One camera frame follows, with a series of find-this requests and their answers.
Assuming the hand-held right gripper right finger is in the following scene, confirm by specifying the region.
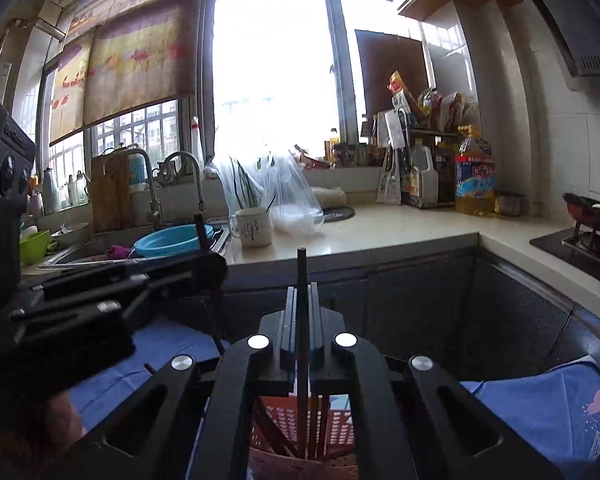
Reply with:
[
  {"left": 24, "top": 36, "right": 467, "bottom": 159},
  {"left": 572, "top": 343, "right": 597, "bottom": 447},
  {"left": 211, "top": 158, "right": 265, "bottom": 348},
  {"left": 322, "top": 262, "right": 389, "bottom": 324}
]
[{"left": 307, "top": 284, "right": 561, "bottom": 480}]

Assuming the pile of snack packets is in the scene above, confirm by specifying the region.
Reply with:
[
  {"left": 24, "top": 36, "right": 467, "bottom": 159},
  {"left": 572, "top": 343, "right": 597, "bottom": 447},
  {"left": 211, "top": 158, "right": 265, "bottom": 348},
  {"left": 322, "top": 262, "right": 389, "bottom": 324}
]
[{"left": 387, "top": 70, "right": 481, "bottom": 131}]

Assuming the yellow cooking oil bottle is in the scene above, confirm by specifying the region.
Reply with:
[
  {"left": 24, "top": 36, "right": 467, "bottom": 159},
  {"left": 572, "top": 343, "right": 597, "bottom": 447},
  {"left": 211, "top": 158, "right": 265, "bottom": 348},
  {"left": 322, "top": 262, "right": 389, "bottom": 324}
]
[{"left": 455, "top": 125, "right": 498, "bottom": 217}]

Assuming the blue printed tablecloth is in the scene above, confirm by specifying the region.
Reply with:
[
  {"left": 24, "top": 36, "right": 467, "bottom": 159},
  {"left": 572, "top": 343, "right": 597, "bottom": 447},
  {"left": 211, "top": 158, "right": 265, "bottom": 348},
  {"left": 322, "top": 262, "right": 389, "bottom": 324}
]
[{"left": 70, "top": 320, "right": 600, "bottom": 480}]

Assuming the white mug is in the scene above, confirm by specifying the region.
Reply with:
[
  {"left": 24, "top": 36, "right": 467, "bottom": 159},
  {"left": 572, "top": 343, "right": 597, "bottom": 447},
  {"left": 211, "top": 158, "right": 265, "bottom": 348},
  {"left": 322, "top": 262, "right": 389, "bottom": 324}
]
[{"left": 228, "top": 207, "right": 273, "bottom": 247}]

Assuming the tall steel faucet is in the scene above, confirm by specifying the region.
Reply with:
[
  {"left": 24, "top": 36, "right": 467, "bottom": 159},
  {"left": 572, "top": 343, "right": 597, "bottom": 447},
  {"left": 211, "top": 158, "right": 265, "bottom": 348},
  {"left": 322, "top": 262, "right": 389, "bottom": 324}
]
[{"left": 102, "top": 147, "right": 166, "bottom": 231}]

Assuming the brown board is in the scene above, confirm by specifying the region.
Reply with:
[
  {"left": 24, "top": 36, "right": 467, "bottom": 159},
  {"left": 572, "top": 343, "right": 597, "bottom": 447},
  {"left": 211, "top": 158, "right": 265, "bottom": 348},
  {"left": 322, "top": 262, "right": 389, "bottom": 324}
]
[{"left": 355, "top": 29, "right": 431, "bottom": 116}]

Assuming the steel range hood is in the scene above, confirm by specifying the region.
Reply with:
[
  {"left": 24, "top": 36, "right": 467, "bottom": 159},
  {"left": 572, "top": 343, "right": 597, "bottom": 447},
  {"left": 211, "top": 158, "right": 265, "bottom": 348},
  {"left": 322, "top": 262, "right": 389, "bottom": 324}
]
[{"left": 505, "top": 0, "right": 600, "bottom": 78}]

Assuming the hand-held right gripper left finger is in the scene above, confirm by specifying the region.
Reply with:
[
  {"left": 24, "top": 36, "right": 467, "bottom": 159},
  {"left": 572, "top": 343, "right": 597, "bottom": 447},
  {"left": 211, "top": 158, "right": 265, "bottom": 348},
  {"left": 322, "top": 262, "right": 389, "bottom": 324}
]
[{"left": 65, "top": 285, "right": 301, "bottom": 480}]

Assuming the person's left hand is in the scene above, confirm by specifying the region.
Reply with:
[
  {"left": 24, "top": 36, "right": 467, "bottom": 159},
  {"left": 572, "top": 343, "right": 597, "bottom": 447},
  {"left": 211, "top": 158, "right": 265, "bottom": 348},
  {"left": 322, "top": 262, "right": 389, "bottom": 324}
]
[{"left": 0, "top": 390, "right": 87, "bottom": 466}]

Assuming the pink perforated plastic basket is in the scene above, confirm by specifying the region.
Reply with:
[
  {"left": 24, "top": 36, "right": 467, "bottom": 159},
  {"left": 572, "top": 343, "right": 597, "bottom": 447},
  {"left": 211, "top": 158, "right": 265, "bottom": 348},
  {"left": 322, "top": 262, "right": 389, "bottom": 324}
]
[{"left": 250, "top": 394, "right": 357, "bottom": 480}]

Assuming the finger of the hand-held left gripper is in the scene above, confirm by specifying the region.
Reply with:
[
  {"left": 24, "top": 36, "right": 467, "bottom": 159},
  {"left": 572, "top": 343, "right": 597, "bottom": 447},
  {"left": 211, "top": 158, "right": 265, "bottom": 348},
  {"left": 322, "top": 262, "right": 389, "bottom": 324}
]
[
  {"left": 39, "top": 251, "right": 228, "bottom": 297},
  {"left": 10, "top": 280, "right": 153, "bottom": 326}
]

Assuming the red frying pan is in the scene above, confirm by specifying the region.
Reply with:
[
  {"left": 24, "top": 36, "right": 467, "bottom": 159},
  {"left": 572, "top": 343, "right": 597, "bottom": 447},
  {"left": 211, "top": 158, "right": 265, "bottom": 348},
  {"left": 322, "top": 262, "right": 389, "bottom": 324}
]
[{"left": 562, "top": 192, "right": 600, "bottom": 236}]

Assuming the small steel cup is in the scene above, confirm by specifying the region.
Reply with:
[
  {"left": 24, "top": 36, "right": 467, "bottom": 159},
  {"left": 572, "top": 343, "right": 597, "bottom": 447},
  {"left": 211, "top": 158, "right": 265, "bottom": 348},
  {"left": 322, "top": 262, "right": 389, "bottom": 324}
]
[{"left": 497, "top": 192, "right": 526, "bottom": 217}]

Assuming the packaged kitchen cleaver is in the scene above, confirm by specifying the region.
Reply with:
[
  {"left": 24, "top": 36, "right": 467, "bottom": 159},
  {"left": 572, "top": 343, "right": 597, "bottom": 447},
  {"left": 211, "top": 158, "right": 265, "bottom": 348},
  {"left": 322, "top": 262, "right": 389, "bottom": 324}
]
[{"left": 377, "top": 110, "right": 406, "bottom": 206}]

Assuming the wooden cutting board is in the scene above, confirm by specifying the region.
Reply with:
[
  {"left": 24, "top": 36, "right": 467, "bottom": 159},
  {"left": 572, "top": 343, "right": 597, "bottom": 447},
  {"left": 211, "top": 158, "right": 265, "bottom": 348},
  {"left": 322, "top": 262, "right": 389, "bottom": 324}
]
[{"left": 90, "top": 152, "right": 136, "bottom": 233}]

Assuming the blue plastic basin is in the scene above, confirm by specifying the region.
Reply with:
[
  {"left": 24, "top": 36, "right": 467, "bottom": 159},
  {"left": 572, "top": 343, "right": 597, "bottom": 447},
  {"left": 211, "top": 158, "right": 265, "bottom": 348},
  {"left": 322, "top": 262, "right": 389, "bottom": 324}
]
[{"left": 133, "top": 224, "right": 215, "bottom": 258}]

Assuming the steel kitchen sink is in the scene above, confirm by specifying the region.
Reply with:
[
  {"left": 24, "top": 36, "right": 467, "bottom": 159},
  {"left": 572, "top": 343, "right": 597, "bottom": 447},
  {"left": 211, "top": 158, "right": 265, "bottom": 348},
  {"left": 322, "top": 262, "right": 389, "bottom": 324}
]
[{"left": 37, "top": 220, "right": 231, "bottom": 268}]

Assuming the curved steel faucet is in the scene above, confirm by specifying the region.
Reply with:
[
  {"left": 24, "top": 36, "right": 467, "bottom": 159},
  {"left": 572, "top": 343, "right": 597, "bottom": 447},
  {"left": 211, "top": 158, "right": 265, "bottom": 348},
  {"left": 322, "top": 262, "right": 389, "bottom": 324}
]
[{"left": 160, "top": 151, "right": 206, "bottom": 216}]

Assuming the metal spice rack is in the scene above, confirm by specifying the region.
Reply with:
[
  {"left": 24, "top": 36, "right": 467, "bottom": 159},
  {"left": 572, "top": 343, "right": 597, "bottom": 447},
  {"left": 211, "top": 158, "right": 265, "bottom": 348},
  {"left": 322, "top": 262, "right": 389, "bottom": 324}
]
[{"left": 375, "top": 125, "right": 466, "bottom": 208}]

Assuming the bundle of wooden chopsticks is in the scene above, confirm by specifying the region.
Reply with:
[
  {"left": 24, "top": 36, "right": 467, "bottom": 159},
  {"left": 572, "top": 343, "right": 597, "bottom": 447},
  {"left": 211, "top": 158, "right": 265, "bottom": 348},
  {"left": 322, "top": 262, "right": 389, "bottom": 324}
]
[{"left": 252, "top": 399, "right": 331, "bottom": 461}]

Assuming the printed window blind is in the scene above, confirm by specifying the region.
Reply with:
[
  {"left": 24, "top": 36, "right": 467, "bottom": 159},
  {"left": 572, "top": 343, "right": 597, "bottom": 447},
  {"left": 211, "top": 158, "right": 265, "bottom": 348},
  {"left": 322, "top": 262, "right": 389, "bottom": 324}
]
[{"left": 50, "top": 0, "right": 201, "bottom": 146}]

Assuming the white plastic jug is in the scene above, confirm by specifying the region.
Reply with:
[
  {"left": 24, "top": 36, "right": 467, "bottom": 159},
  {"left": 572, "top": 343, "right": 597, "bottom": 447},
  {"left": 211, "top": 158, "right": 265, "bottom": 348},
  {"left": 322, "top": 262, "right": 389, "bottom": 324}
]
[{"left": 410, "top": 140, "right": 440, "bottom": 208}]

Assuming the plastic bag with green onions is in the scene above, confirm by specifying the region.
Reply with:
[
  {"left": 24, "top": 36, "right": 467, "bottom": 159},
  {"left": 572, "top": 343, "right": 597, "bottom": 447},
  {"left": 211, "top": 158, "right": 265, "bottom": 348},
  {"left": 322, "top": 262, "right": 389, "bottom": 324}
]
[{"left": 215, "top": 152, "right": 326, "bottom": 236}]

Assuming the black gas stove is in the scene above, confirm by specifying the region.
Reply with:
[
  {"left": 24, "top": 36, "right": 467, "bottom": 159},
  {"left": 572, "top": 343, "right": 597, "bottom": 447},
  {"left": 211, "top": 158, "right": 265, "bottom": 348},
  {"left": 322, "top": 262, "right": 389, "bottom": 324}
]
[{"left": 529, "top": 227, "right": 600, "bottom": 293}]

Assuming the green plastic bowl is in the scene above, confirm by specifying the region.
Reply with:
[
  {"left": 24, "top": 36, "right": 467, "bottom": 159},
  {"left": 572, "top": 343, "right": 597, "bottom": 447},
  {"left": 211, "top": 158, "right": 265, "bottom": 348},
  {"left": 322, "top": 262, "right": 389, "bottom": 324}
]
[{"left": 19, "top": 230, "right": 51, "bottom": 266}]

